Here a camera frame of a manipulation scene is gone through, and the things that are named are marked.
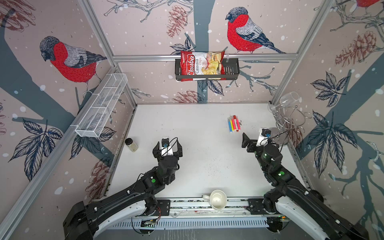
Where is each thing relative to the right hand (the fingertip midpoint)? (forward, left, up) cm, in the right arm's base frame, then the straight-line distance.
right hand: (250, 136), depth 77 cm
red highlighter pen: (+23, 0, -19) cm, 30 cm away
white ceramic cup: (-26, +17, -20) cm, 37 cm away
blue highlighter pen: (+23, +6, -20) cm, 31 cm away
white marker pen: (+23, +1, -19) cm, 30 cm away
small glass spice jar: (-1, +69, -10) cm, 70 cm away
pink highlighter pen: (+23, +3, -19) cm, 30 cm away
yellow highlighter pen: (+23, +5, -19) cm, 30 cm away
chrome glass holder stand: (+25, -35, -15) cm, 46 cm away
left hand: (-6, +43, +2) cm, 43 cm away
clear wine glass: (+24, -25, +5) cm, 35 cm away
